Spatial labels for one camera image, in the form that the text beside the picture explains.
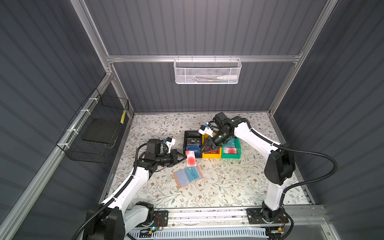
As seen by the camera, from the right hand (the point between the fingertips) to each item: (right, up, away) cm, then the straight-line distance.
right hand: (204, 152), depth 79 cm
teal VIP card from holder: (-6, -14, +10) cm, 18 cm away
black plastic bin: (-7, +8, +23) cm, 25 cm away
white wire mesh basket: (+3, +61, +45) cm, 76 cm away
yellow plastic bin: (+5, -5, +15) cm, 16 cm away
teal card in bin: (+19, +3, +20) cm, 28 cm away
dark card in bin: (-6, +4, +23) cm, 24 cm away
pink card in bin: (+18, -2, +18) cm, 26 cm away
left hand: (-9, -2, -1) cm, 9 cm away
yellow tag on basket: (-46, +19, +5) cm, 50 cm away
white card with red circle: (-7, -3, +1) cm, 8 cm away
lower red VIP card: (+9, -3, +18) cm, 20 cm away
